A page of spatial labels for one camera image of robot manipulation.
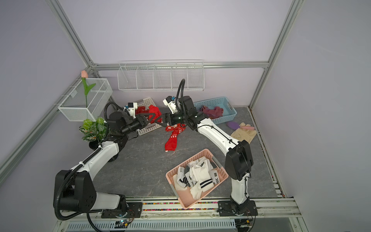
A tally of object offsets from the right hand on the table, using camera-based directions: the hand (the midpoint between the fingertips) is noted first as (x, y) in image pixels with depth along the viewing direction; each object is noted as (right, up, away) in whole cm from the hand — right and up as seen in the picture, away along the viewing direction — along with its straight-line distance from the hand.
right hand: (158, 119), depth 76 cm
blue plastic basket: (+48, +7, +39) cm, 62 cm away
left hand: (-2, +2, +1) cm, 3 cm away
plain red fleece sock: (-4, +5, +1) cm, 7 cm away
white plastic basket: (-19, +15, +43) cm, 50 cm away
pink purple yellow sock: (+37, +5, +31) cm, 49 cm away
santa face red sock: (+4, -17, +22) cm, 28 cm away
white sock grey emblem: (+31, -33, +8) cm, 46 cm away
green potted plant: (-36, -7, +2) cm, 37 cm away
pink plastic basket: (+13, -41, +1) cm, 43 cm away
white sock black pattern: (+13, -33, -1) cm, 35 cm away
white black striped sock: (+23, -30, +3) cm, 38 cm away
